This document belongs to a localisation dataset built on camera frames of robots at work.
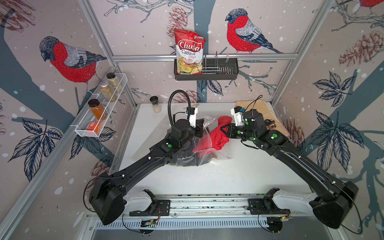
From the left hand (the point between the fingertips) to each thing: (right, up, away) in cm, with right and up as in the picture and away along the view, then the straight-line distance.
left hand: (206, 117), depth 73 cm
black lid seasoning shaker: (-36, +7, +41) cm, 55 cm away
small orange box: (-52, -4, -7) cm, 52 cm away
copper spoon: (+50, -6, +30) cm, 59 cm away
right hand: (+7, -4, -1) cm, 9 cm away
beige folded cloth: (+49, +8, +45) cm, 67 cm away
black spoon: (+47, -4, +34) cm, 58 cm away
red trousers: (+5, -11, -1) cm, 12 cm away
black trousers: (-7, -23, +7) cm, 25 cm away
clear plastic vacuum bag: (+3, -3, +8) cm, 9 cm away
